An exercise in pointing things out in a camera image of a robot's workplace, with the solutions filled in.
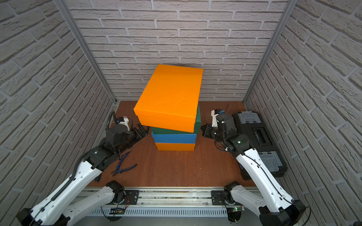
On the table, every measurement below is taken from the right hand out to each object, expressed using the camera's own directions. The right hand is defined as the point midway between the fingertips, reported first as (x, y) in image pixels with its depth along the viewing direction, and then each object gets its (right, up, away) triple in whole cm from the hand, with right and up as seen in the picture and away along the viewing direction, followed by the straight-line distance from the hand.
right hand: (202, 127), depth 72 cm
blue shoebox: (-15, -7, +4) cm, 17 cm away
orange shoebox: (-16, -14, +15) cm, 25 cm away
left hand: (-29, +1, -1) cm, 29 cm away
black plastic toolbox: (+32, +1, +13) cm, 35 cm away
